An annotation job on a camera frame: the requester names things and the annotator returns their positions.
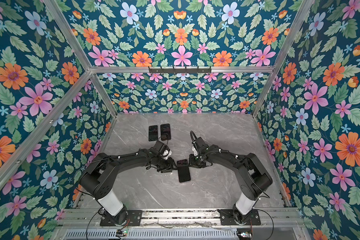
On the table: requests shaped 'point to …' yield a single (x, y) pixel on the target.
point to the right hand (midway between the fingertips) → (188, 164)
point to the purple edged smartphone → (153, 133)
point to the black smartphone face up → (165, 132)
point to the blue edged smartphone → (183, 171)
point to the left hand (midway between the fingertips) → (178, 166)
